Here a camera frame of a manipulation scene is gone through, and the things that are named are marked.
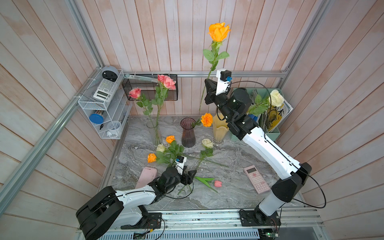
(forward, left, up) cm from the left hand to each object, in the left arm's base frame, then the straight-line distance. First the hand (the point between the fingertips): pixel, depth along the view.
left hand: (190, 170), depth 83 cm
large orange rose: (+11, +17, -5) cm, 21 cm away
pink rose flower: (+32, +28, +23) cm, 49 cm away
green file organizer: (+32, -47, +9) cm, 57 cm away
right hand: (+21, -5, +45) cm, 50 cm away
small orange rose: (+17, +11, -5) cm, 21 cm away
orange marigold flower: (+16, -8, +25) cm, 31 cm away
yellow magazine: (+36, -58, +8) cm, 69 cm away
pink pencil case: (0, +26, -5) cm, 27 cm away
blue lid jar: (+18, +49, +24) cm, 58 cm away
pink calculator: (-3, -39, -6) cm, 40 cm away
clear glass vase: (+23, +24, +5) cm, 34 cm away
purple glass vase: (+22, +1, +6) cm, 23 cm away
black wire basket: (+56, +36, +19) cm, 69 cm away
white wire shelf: (+26, +46, +21) cm, 57 cm away
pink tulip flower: (-4, -10, -6) cm, 12 cm away
